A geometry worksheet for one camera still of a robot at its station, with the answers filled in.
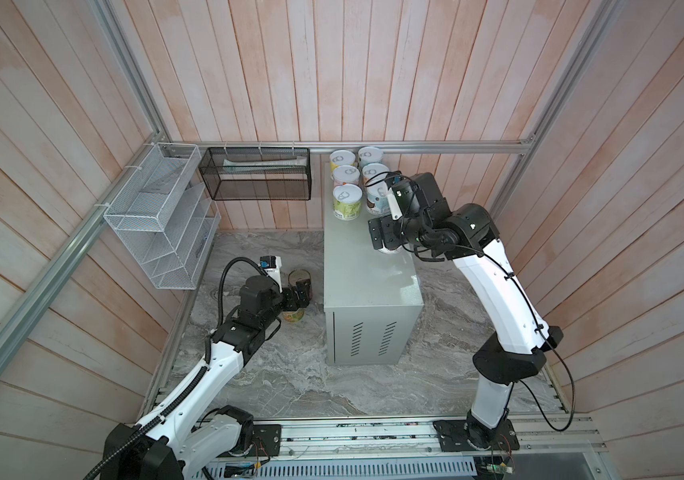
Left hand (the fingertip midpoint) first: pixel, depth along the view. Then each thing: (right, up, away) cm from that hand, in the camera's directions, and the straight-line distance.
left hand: (296, 287), depth 80 cm
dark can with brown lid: (-1, +2, +14) cm, 14 cm away
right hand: (+22, +16, -12) cm, 30 cm away
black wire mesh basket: (-17, +38, +25) cm, 49 cm away
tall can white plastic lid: (-3, -10, +12) cm, 16 cm away
